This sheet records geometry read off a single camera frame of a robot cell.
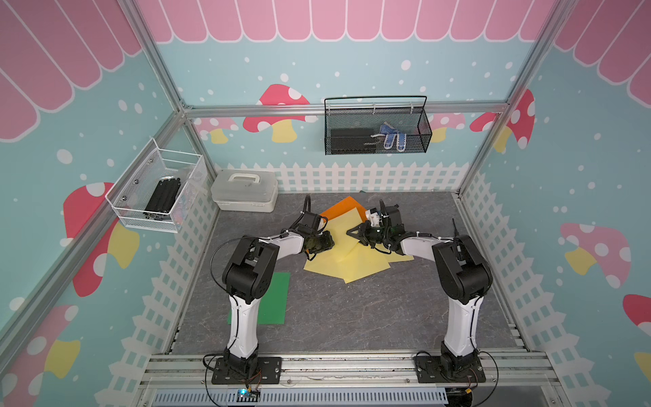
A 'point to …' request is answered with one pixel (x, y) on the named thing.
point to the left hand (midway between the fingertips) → (333, 246)
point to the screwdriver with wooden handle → (456, 232)
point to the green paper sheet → (274, 305)
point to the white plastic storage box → (246, 190)
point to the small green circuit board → (245, 395)
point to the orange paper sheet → (344, 206)
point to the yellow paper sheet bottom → (350, 262)
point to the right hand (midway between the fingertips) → (347, 232)
